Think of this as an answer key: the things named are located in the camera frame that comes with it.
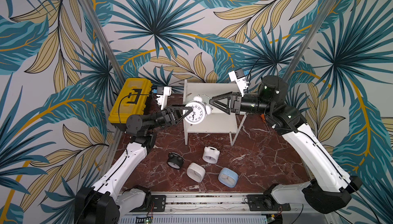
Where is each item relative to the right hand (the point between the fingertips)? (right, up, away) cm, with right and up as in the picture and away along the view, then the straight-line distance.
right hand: (211, 101), depth 53 cm
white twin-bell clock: (+2, -27, +29) cm, 40 cm away
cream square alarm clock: (-6, -34, +23) cm, 42 cm away
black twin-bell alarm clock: (-17, -30, +27) cm, 43 cm away
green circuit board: (-28, -55, +18) cm, 64 cm away
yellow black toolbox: (-45, +2, +39) cm, 60 cm away
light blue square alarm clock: (+10, -37, +23) cm, 45 cm away
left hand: (-7, -4, +2) cm, 8 cm away
